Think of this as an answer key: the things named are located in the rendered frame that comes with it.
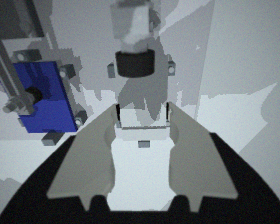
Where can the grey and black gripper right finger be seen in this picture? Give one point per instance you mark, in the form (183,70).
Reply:
(217,181)

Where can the grey metal fixture plate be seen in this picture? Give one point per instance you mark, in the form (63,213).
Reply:
(80,32)

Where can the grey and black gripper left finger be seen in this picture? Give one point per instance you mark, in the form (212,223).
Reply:
(80,168)

